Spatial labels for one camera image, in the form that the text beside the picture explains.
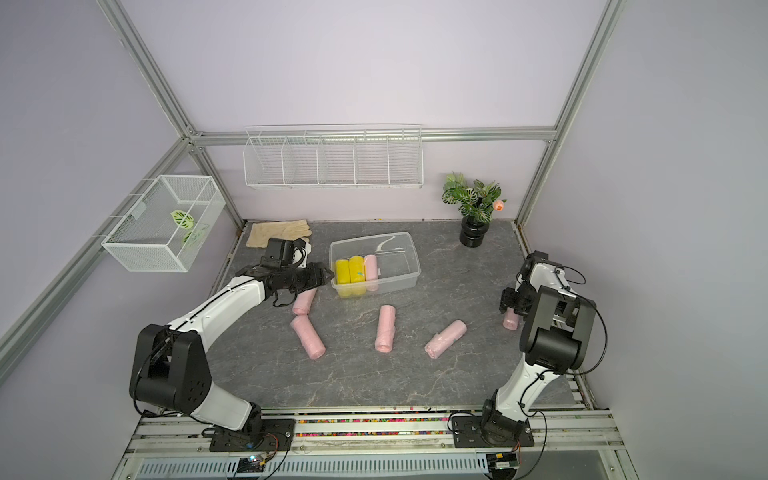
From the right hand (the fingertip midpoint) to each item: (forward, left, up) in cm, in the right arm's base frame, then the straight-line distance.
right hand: (514, 311), depth 93 cm
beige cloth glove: (+38, +92, -4) cm, 99 cm away
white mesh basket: (+15, +101, +25) cm, 105 cm away
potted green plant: (+28, +12, +21) cm, 36 cm away
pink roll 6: (-4, +3, +2) cm, 5 cm away
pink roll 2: (+3, +67, +1) cm, 67 cm away
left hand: (+6, +58, +11) cm, 59 cm away
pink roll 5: (-8, +21, +1) cm, 22 cm away
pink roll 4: (-5, +40, +1) cm, 40 cm away
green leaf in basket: (+14, +95, +27) cm, 100 cm away
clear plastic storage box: (+22, +36, -2) cm, 43 cm away
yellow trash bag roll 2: (+13, +50, +2) cm, 52 cm away
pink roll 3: (-7, +64, 0) cm, 64 cm away
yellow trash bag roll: (+12, +55, +1) cm, 56 cm away
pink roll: (+15, +46, +1) cm, 48 cm away
